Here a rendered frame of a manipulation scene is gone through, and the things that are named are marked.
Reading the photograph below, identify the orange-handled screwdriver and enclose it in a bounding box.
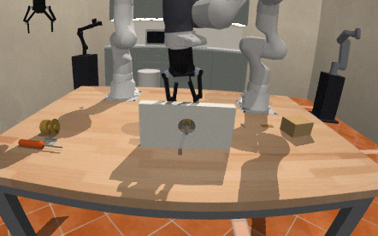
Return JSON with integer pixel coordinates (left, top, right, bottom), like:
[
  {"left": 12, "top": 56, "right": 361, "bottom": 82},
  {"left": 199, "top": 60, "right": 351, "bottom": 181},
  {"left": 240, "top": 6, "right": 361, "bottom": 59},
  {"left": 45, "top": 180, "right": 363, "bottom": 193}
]
[{"left": 18, "top": 139, "right": 63, "bottom": 149}]

